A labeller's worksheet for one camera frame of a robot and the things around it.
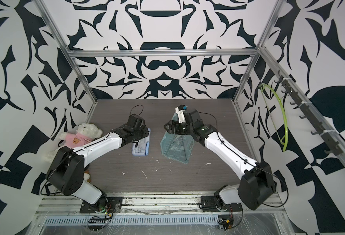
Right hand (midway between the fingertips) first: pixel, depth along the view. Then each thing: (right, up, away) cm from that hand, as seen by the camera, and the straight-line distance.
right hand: (169, 124), depth 78 cm
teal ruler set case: (+4, -15, +16) cm, 22 cm away
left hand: (-13, -3, +12) cm, 18 cm away
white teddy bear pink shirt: (-51, -6, +11) cm, 52 cm away
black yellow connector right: (+28, -47, -7) cm, 55 cm away
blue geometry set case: (-17, -16, +14) cm, 27 cm away
